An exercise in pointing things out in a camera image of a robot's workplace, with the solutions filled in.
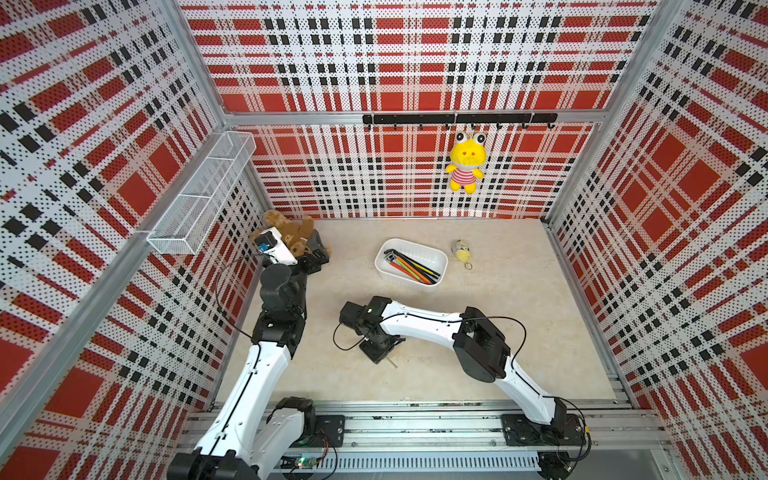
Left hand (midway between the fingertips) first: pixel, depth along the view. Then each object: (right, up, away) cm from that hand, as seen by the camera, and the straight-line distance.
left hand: (306, 236), depth 74 cm
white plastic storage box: (+35, -7, +34) cm, 49 cm away
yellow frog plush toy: (+45, +25, +19) cm, 55 cm away
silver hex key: (+21, -36, +12) cm, 43 cm away
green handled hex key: (+26, -10, +31) cm, 42 cm away
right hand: (+20, -33, +13) cm, 41 cm away
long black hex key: (+26, -7, +34) cm, 44 cm away
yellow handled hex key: (+31, -10, +33) cm, 46 cm away
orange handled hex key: (+32, -13, +30) cm, 46 cm away
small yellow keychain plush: (+47, -5, +34) cm, 58 cm away
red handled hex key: (+27, -12, +30) cm, 42 cm away
